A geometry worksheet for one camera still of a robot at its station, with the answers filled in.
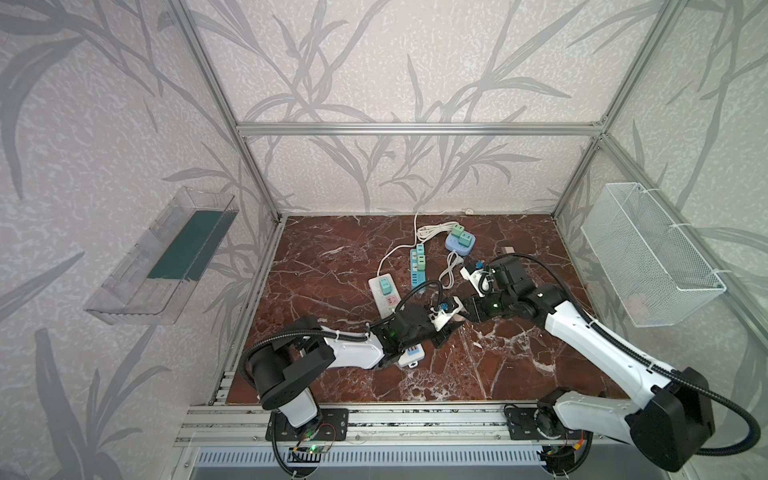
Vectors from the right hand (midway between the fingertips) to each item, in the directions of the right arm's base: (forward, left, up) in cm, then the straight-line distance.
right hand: (460, 299), depth 80 cm
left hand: (-2, -1, -2) cm, 3 cm away
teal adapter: (+24, +10, -9) cm, 27 cm away
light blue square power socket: (+30, -3, -13) cm, 32 cm away
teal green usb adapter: (+28, -7, -9) cm, 31 cm away
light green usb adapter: (+33, -4, -10) cm, 35 cm away
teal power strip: (+15, +11, -13) cm, 22 cm away
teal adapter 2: (+9, +21, -9) cm, 25 cm away
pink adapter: (+28, -23, -15) cm, 39 cm away
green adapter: (+19, +9, -9) cm, 23 cm away
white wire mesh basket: (-4, -39, +18) cm, 43 cm away
